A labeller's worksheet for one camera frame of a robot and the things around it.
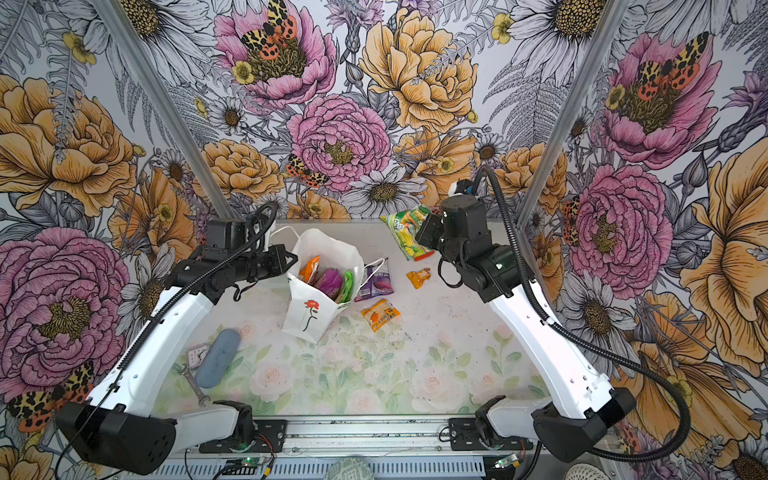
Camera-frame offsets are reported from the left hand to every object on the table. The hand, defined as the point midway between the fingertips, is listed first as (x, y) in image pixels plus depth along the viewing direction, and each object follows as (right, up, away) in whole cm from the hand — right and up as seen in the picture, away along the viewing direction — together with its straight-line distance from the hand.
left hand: (296, 268), depth 75 cm
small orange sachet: (+33, -5, +30) cm, 45 cm away
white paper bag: (+2, -12, +4) cm, 13 cm away
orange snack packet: (+20, -15, +19) cm, 32 cm away
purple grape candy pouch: (+6, -5, +13) cm, 15 cm away
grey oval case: (-24, -25, +8) cm, 36 cm away
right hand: (+31, +9, -7) cm, 33 cm away
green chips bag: (+11, -3, +10) cm, 16 cm away
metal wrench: (-27, -33, +5) cm, 43 cm away
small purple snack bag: (+19, -7, +23) cm, 31 cm away
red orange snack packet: (0, -2, +10) cm, 10 cm away
